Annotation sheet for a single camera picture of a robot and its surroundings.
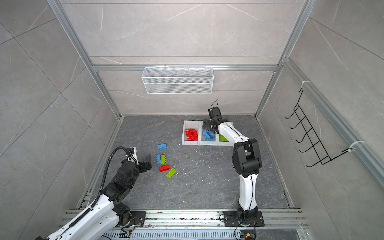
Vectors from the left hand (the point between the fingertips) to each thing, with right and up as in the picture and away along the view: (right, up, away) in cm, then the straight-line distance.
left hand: (141, 153), depth 81 cm
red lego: (+11, -11, +9) cm, 18 cm away
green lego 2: (+10, -7, +12) cm, 17 cm away
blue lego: (+39, +9, +21) cm, 46 cm away
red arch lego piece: (+28, +9, +23) cm, 37 cm away
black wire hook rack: (+86, +3, -11) cm, 86 cm away
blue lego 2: (+40, +7, +21) cm, 46 cm away
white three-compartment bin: (+32, +16, +26) cm, 44 cm away
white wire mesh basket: (+18, +47, +20) cm, 54 cm away
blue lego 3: (+8, +1, +17) cm, 19 cm away
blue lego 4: (+7, -6, +12) cm, 15 cm away
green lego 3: (+15, -14, +8) cm, 22 cm away
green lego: (+49, +6, +22) cm, 54 cm away
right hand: (+40, +17, +20) cm, 48 cm away
